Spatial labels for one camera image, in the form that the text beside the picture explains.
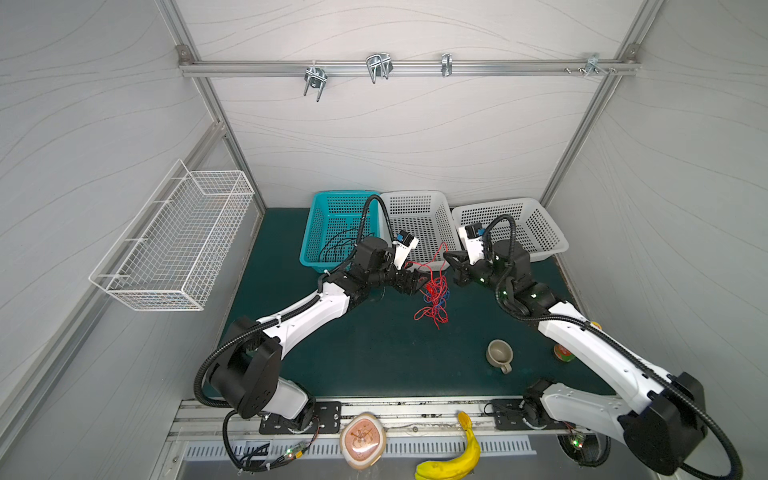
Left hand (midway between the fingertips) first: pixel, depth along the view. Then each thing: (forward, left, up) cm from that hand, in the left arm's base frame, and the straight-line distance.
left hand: (426, 265), depth 79 cm
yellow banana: (-42, -5, -14) cm, 45 cm away
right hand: (+2, -6, +6) cm, 9 cm away
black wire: (+16, +34, -18) cm, 41 cm away
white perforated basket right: (+30, -44, -17) cm, 56 cm away
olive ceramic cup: (-16, -22, -19) cm, 33 cm away
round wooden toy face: (-38, +15, -17) cm, 44 cm away
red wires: (-7, -2, +1) cm, 8 cm away
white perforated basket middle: (+38, -5, -20) cm, 43 cm away
